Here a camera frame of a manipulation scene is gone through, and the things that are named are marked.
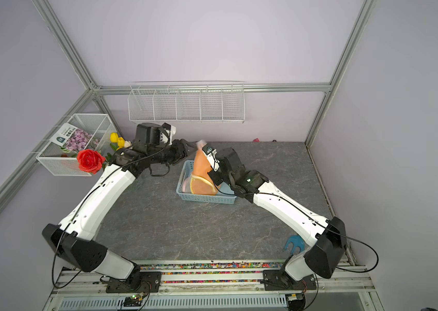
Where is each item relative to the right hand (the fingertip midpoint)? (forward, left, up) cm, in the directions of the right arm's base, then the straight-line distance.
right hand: (214, 161), depth 75 cm
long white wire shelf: (+40, +15, +1) cm, 42 cm away
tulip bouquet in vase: (+10, +42, +1) cm, 43 cm away
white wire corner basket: (-3, +56, 0) cm, 56 cm away
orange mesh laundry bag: (-8, +6, -2) cm, 10 cm away
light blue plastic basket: (-4, -4, -21) cm, 21 cm away
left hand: (0, +7, +5) cm, 9 cm away
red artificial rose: (-6, +42, +8) cm, 43 cm away
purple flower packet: (+12, +54, +6) cm, 56 cm away
